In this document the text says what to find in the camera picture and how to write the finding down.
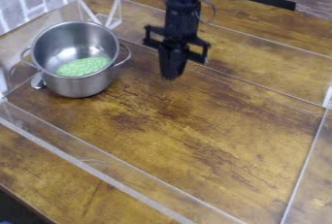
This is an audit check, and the green bumpy object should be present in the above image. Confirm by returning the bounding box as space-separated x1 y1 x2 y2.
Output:
57 56 110 77

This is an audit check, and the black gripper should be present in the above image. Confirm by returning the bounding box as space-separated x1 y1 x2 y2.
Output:
145 0 211 80

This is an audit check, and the clear acrylic barrier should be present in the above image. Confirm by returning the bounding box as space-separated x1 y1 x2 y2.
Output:
0 0 332 224

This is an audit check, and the black cable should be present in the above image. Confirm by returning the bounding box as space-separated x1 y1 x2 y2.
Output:
195 0 219 26

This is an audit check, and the silver steel pot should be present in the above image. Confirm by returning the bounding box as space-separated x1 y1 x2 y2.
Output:
20 20 133 98

